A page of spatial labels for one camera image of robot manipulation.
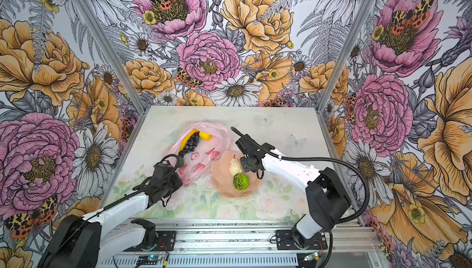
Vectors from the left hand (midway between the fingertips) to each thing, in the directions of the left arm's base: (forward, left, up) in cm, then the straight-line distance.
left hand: (179, 186), depth 90 cm
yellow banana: (+21, -2, +11) cm, 23 cm away
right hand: (+5, -34, +9) cm, 36 cm away
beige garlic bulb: (+6, -27, +6) cm, 28 cm away
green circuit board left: (-29, +6, 0) cm, 29 cm away
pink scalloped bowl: (+2, -21, +2) cm, 21 cm away
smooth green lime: (+10, 0, +5) cm, 11 cm away
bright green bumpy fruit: (-2, -29, +8) cm, 30 cm away
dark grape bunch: (+21, -3, +5) cm, 21 cm away
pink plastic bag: (+13, -7, +1) cm, 14 cm away
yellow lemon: (+26, -10, +6) cm, 28 cm away
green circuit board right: (-29, -56, 0) cm, 63 cm away
